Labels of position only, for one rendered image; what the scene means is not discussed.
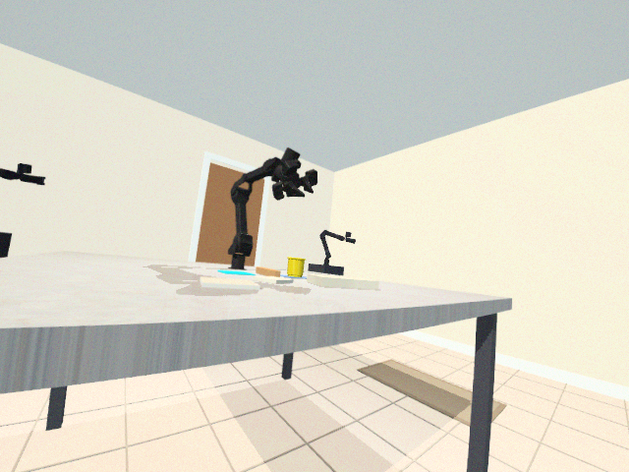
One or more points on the orange long flat bar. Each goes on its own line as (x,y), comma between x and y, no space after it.
(267,271)

